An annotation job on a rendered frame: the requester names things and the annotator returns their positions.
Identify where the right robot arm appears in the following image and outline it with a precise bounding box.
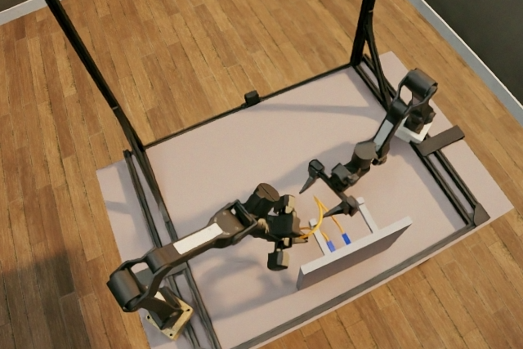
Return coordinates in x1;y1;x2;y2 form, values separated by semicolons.
106;183;301;330

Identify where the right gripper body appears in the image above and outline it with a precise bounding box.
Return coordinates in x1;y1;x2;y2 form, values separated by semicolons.
253;195;295;271

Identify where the yellow cable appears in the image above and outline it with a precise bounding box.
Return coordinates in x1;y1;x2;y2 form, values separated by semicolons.
297;196;351;244

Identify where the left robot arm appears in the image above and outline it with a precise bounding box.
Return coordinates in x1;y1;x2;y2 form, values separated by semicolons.
331;68;438;189

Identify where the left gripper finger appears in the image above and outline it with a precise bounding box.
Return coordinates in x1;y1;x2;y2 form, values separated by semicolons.
322;200;351;219
299;167;318;194

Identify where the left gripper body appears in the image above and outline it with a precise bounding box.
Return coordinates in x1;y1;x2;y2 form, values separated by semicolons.
308;159;359;217

